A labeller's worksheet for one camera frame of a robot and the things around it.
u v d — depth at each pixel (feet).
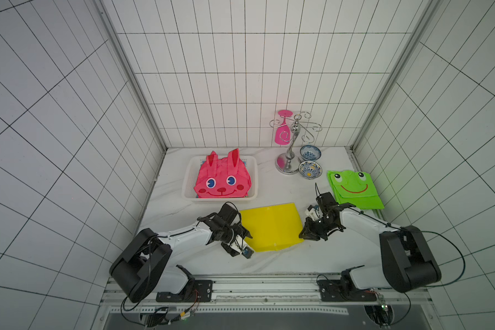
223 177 3.21
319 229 2.44
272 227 2.87
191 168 3.27
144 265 1.39
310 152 3.77
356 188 3.31
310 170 3.52
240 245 2.34
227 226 2.35
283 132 3.32
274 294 2.39
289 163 3.63
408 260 1.40
